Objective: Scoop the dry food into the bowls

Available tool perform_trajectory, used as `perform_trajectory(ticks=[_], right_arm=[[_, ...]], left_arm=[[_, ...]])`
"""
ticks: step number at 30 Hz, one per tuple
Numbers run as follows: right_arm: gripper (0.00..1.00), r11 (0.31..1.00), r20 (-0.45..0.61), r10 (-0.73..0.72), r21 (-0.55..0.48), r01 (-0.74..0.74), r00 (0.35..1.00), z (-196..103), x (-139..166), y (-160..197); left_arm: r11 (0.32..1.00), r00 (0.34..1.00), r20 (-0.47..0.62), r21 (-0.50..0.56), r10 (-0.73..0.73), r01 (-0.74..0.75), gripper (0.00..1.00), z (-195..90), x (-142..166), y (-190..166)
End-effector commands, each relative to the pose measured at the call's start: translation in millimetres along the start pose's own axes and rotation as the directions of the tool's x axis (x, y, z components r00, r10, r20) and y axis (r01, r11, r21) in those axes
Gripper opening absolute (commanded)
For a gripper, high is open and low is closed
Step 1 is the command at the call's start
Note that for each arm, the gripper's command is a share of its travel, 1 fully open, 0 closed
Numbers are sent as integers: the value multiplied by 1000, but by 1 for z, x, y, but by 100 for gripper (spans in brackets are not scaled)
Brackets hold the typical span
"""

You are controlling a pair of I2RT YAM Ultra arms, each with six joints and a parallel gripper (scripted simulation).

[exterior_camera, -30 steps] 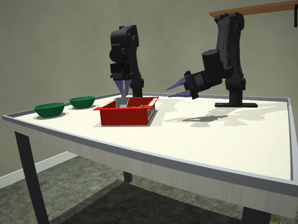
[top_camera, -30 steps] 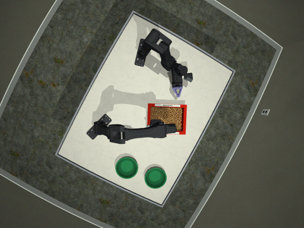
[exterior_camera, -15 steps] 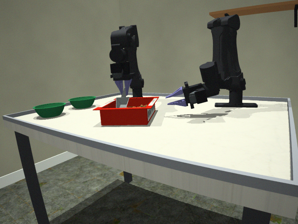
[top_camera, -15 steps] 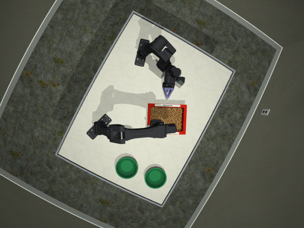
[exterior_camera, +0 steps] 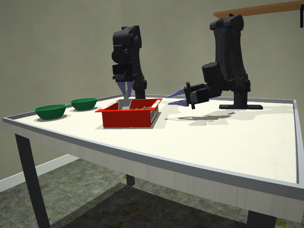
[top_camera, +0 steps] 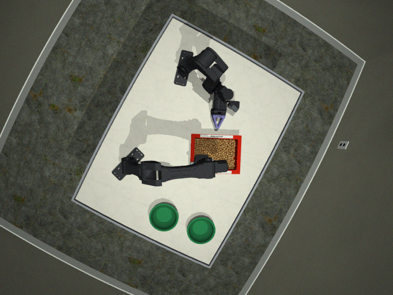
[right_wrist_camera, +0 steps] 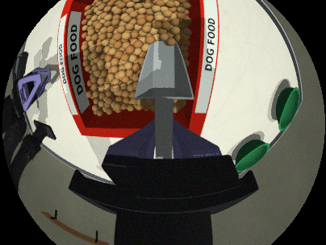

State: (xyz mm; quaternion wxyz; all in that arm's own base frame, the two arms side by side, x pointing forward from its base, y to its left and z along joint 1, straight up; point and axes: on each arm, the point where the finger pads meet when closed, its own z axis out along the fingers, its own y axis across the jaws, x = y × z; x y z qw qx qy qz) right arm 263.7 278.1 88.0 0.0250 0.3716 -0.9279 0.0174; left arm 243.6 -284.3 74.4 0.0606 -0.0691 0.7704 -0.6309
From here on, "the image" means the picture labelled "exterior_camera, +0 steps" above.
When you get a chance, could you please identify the green bowl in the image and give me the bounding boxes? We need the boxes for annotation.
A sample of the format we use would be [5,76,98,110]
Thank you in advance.
[70,98,98,111]
[34,104,67,120]

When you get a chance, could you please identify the red box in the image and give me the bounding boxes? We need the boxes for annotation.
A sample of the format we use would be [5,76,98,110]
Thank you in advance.
[95,98,162,128]

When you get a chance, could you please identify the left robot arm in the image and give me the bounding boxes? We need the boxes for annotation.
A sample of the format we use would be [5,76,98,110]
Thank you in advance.
[190,15,263,110]

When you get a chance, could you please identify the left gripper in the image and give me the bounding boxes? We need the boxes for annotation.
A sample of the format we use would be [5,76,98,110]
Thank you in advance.
[166,82,195,109]

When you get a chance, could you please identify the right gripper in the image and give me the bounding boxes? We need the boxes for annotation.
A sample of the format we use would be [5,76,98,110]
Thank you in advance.
[113,74,138,97]

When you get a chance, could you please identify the grey raised table edge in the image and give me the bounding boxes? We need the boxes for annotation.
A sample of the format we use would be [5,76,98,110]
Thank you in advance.
[2,98,304,201]

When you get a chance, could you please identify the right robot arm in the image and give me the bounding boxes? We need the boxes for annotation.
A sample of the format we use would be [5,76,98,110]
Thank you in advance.
[111,25,147,99]

